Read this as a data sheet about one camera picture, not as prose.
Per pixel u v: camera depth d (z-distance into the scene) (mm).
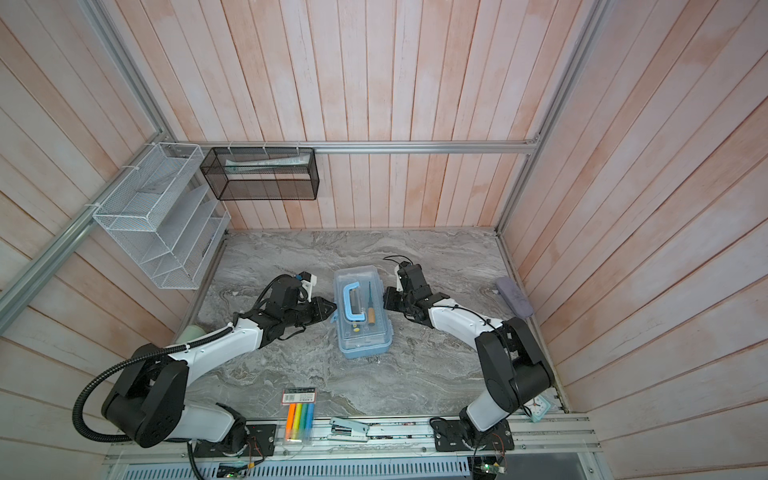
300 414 764
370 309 879
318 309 763
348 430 732
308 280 813
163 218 720
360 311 844
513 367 452
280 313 675
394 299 815
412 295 711
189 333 839
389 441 745
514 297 979
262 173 1042
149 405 420
